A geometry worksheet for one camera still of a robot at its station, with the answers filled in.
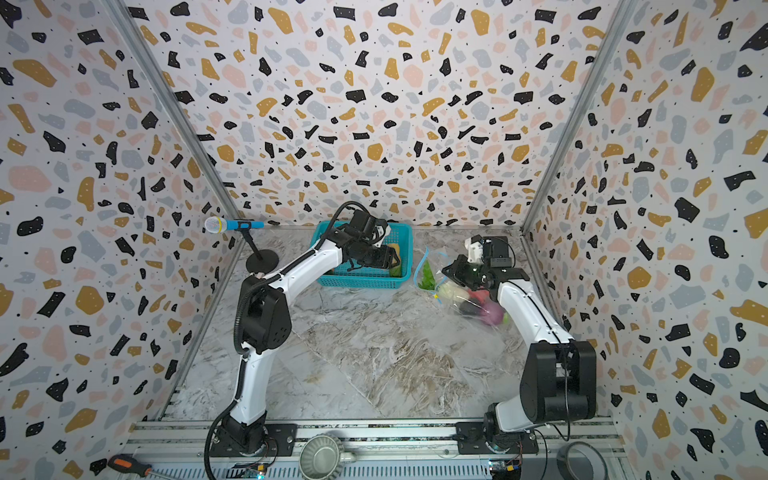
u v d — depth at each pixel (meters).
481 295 0.91
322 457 0.72
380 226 0.86
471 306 0.90
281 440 0.74
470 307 0.90
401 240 1.13
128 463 0.69
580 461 0.73
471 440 0.73
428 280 0.92
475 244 0.81
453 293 0.87
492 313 0.91
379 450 0.73
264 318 0.53
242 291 0.57
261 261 1.10
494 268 0.65
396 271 1.03
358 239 0.75
